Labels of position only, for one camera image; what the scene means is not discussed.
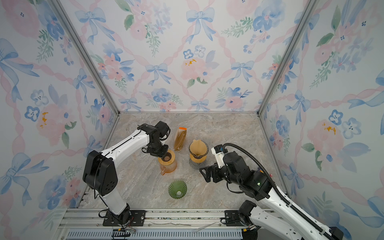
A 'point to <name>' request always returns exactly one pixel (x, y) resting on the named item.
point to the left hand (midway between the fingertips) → (163, 154)
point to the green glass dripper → (177, 189)
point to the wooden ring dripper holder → (202, 159)
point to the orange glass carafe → (168, 168)
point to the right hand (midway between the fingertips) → (207, 166)
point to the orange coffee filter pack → (180, 138)
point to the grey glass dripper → (198, 156)
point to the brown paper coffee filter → (198, 147)
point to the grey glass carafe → (197, 166)
